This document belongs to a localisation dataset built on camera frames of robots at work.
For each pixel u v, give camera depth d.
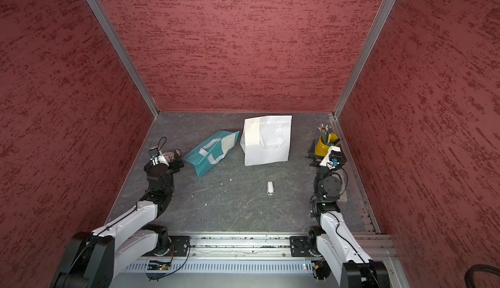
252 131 0.87
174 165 0.78
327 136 0.94
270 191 0.87
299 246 0.74
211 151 0.90
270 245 0.76
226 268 0.77
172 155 0.79
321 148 0.89
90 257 0.45
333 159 0.60
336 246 0.50
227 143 0.85
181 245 0.74
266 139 0.90
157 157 0.70
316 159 0.68
